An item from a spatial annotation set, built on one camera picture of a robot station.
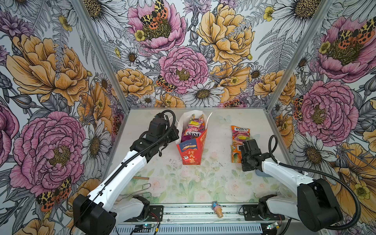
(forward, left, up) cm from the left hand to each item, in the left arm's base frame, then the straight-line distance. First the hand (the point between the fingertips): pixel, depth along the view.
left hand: (178, 135), depth 77 cm
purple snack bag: (+5, -3, -10) cm, 12 cm away
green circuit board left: (-36, +14, -23) cm, 45 cm away
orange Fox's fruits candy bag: (+14, -40, -20) cm, 47 cm away
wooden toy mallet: (-13, +23, -24) cm, 36 cm away
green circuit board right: (-37, -46, -23) cm, 63 cm away
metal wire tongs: (-18, +19, -24) cm, 35 cm away
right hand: (-4, -36, -19) cm, 41 cm away
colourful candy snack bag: (+8, -9, -3) cm, 13 cm away
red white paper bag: (-5, -7, -9) cm, 12 cm away
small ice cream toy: (-30, -19, -20) cm, 41 cm away
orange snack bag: (-1, -34, -20) cm, 40 cm away
